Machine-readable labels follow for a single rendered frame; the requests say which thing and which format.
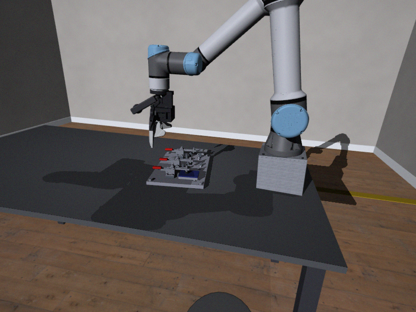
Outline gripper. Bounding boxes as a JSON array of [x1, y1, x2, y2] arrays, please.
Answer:
[[149, 89, 175, 148]]

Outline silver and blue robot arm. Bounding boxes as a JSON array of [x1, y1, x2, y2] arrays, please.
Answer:
[[148, 0, 309, 157]]

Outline black toggle clamp with red handle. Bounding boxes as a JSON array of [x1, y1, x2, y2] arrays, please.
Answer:
[[165, 147, 196, 159]]

